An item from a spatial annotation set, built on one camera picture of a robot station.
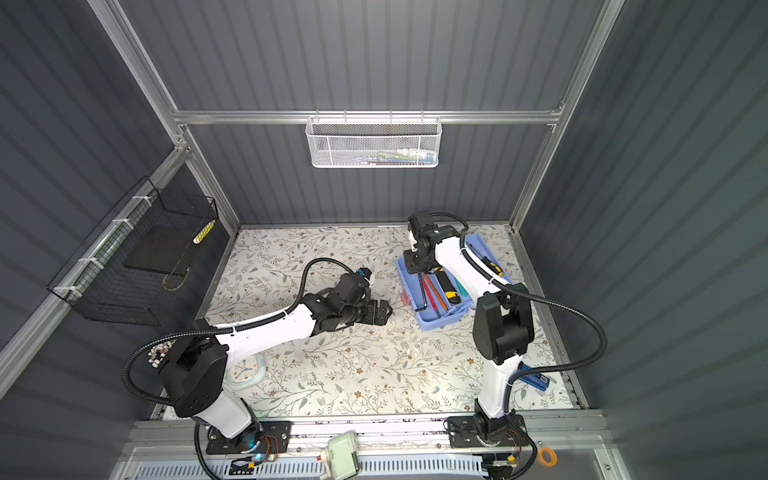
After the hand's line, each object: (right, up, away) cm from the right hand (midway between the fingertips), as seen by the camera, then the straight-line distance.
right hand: (419, 266), depth 92 cm
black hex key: (+1, -8, -5) cm, 10 cm away
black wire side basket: (-73, +1, -19) cm, 75 cm away
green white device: (-20, -43, -25) cm, 53 cm away
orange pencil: (+6, -10, +10) cm, 15 cm away
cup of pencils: (-64, -19, -23) cm, 70 cm away
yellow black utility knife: (+9, -7, +1) cm, 11 cm away
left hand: (-12, -12, -7) cm, 18 cm away
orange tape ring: (+30, -44, -22) cm, 57 cm away
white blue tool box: (-2, -9, +1) cm, 10 cm away
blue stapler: (+30, -30, -13) cm, 45 cm away
